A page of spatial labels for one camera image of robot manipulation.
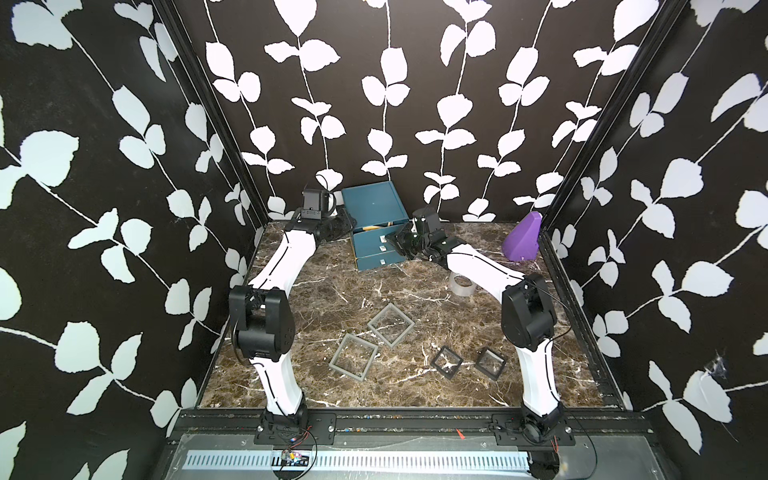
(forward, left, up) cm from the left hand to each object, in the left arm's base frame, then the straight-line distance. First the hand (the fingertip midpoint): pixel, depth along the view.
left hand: (358, 216), depth 90 cm
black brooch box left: (-37, -25, -24) cm, 51 cm away
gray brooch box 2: (-35, +2, -24) cm, 42 cm away
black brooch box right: (-38, -38, -24) cm, 59 cm away
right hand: (-3, -7, -3) cm, 9 cm away
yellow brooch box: (-1, -3, -4) cm, 5 cm away
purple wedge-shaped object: (+1, -56, -14) cm, 58 cm away
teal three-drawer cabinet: (+5, -5, -2) cm, 7 cm away
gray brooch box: (-25, -9, -24) cm, 36 cm away
